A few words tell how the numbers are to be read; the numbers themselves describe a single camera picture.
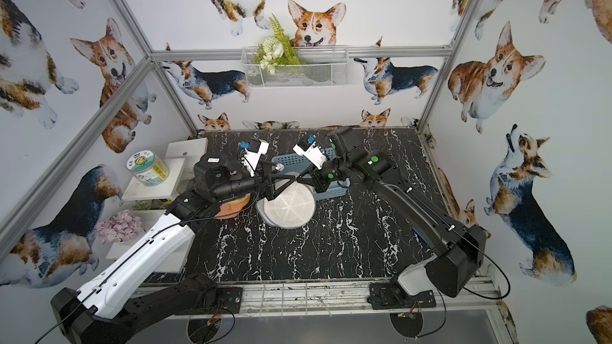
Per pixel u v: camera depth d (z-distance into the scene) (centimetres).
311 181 65
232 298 74
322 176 61
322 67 93
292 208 69
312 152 61
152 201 80
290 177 66
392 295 70
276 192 59
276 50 78
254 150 58
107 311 39
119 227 63
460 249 40
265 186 57
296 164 70
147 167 70
